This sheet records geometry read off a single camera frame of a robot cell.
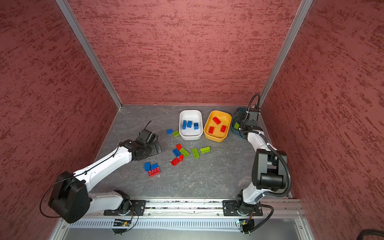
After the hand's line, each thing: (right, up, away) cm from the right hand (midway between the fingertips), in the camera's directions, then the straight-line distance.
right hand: (237, 117), depth 93 cm
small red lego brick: (-16, -9, +10) cm, 21 cm away
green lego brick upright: (-27, -23, -1) cm, 35 cm away
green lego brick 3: (-21, -21, +1) cm, 29 cm away
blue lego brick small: (-52, -29, -5) cm, 60 cm away
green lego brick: (+3, -6, +12) cm, 14 cm away
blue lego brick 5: (-56, -30, -6) cm, 64 cm away
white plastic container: (-31, -11, +7) cm, 34 cm away
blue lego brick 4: (-39, -23, +1) cm, 46 cm away
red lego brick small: (-12, -1, +16) cm, 20 cm away
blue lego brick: (-36, -5, +13) cm, 38 cm away
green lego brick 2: (-41, -11, +9) cm, 43 cm away
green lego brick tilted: (-35, -22, +1) cm, 41 cm away
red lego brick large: (-7, -8, +10) cm, 15 cm away
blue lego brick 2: (-31, -5, +12) cm, 34 cm away
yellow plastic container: (-11, -6, +14) cm, 18 cm away
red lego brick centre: (-39, -27, -4) cm, 47 cm away
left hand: (-52, -21, -8) cm, 57 cm away
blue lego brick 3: (-27, -6, +10) cm, 29 cm away
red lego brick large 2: (-52, -32, -8) cm, 61 cm away
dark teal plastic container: (+3, -10, +8) cm, 13 cm away
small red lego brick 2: (-38, -19, +4) cm, 43 cm away
